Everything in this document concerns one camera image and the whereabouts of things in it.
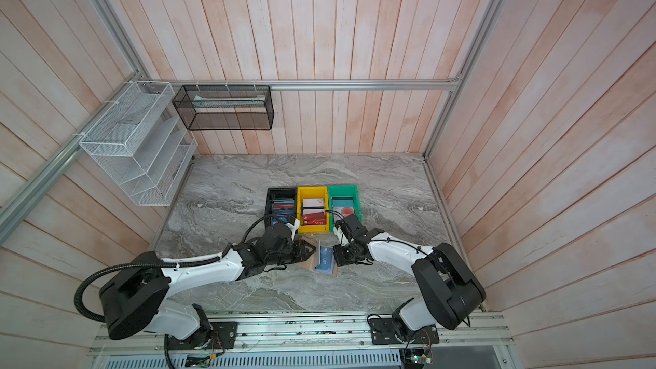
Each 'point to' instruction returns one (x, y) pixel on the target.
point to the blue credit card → (327, 260)
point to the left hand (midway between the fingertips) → (313, 254)
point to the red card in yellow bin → (314, 219)
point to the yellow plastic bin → (313, 209)
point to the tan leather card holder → (319, 240)
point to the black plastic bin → (280, 204)
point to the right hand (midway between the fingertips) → (337, 256)
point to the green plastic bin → (344, 191)
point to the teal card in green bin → (342, 202)
